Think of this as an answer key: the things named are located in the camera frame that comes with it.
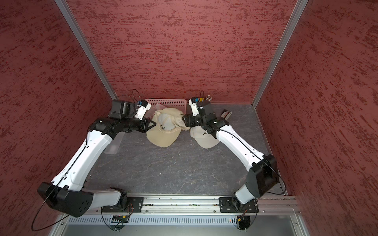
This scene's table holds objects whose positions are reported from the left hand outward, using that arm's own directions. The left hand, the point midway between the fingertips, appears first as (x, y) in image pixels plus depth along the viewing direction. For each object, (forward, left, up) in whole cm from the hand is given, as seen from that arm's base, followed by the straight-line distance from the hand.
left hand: (153, 126), depth 73 cm
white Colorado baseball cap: (+8, -29, -26) cm, 40 cm away
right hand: (+8, -17, -3) cm, 19 cm away
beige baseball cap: (+8, -5, -8) cm, 13 cm away
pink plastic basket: (+40, -10, -24) cm, 48 cm away
